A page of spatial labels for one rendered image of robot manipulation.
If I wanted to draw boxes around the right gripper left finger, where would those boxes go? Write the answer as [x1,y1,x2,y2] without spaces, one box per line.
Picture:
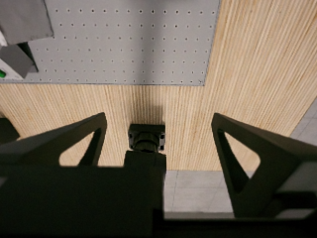
[0,112,108,166]

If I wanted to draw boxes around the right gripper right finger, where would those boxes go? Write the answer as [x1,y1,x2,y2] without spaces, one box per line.
[211,112,317,218]

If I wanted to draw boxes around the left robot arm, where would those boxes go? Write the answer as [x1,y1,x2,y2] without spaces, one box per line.
[0,135,7,145]

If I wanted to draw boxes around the grey work mat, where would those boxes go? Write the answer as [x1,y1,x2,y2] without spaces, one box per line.
[0,0,222,86]

